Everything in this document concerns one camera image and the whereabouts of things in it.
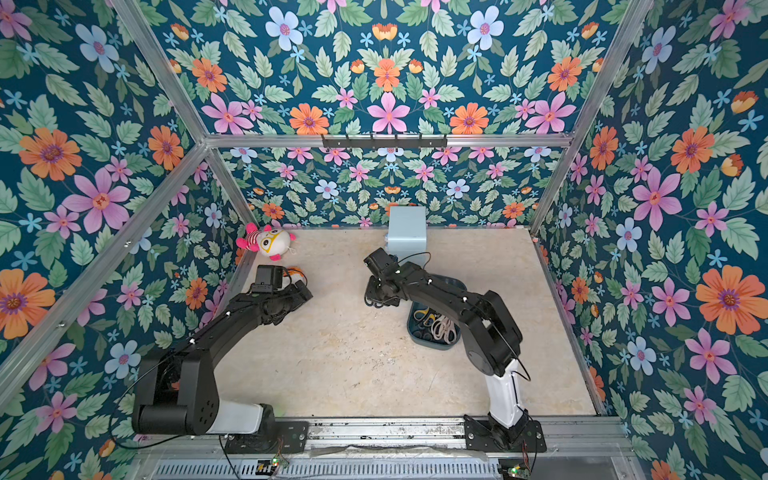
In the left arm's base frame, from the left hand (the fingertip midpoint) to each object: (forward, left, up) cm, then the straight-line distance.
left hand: (306, 294), depth 91 cm
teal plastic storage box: (-13, -35, -6) cm, 38 cm away
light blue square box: (+15, -33, +8) cm, 37 cm away
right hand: (-2, -21, +1) cm, 21 cm away
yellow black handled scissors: (-8, -36, -5) cm, 37 cm away
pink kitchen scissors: (-13, -41, -5) cm, 44 cm away
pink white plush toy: (+25, +15, -2) cm, 29 cm away
